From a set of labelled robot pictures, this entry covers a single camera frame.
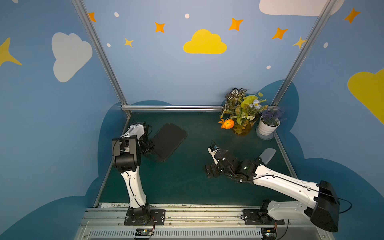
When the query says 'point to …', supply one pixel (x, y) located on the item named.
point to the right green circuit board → (269, 233)
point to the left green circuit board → (143, 232)
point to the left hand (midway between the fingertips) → (149, 151)
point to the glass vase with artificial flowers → (241, 112)
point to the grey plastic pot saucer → (265, 137)
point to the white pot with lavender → (269, 120)
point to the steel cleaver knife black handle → (267, 155)
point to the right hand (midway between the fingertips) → (211, 162)
